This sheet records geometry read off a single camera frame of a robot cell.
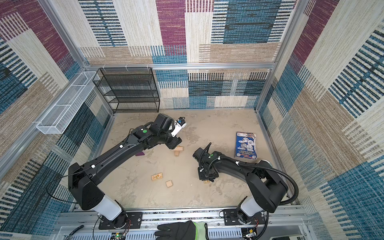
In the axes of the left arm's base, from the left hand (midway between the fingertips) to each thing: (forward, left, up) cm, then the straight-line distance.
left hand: (177, 134), depth 79 cm
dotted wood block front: (-14, +13, -21) cm, 28 cm away
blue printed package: (+4, -41, -18) cm, 45 cm away
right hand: (-16, -15, -20) cm, 30 cm away
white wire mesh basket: (+2, +56, +11) cm, 57 cm away
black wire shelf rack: (+44, +38, -5) cm, 58 cm away
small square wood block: (-19, +5, -20) cm, 28 cm away
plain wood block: (+1, +3, -21) cm, 22 cm away
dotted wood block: (-17, -15, -21) cm, 31 cm away
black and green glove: (-40, -3, -21) cm, 45 cm away
